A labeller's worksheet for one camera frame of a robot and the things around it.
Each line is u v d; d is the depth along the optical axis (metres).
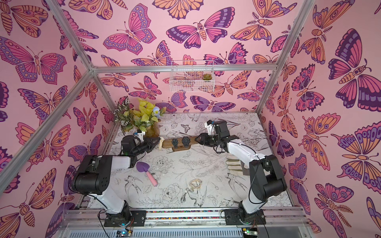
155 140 0.90
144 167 0.90
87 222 0.73
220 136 0.70
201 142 0.79
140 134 0.88
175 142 0.92
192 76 0.96
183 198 0.80
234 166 0.91
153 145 0.85
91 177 0.48
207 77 0.92
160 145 0.90
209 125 0.82
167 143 0.93
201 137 0.81
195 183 0.85
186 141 0.93
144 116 0.88
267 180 0.45
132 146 0.75
